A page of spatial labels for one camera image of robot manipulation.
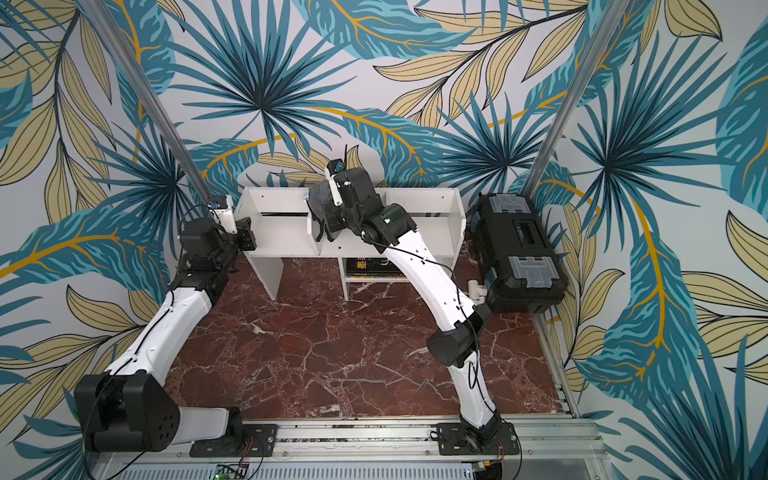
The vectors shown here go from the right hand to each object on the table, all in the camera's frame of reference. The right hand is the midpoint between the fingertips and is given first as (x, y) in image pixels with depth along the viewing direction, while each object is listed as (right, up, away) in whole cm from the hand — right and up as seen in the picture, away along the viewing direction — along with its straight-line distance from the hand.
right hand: (332, 204), depth 73 cm
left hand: (-23, -4, +6) cm, 24 cm away
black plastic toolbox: (+52, -12, +16) cm, 56 cm away
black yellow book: (+9, -16, +17) cm, 25 cm away
